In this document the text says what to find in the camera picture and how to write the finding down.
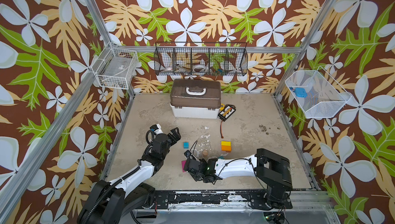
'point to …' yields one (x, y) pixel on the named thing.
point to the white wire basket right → (318, 95)
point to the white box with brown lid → (196, 98)
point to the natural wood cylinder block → (204, 153)
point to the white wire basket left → (114, 67)
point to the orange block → (227, 148)
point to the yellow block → (226, 143)
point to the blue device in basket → (301, 92)
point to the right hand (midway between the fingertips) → (192, 168)
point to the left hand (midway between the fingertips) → (172, 129)
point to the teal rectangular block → (220, 157)
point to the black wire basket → (175, 58)
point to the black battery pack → (228, 111)
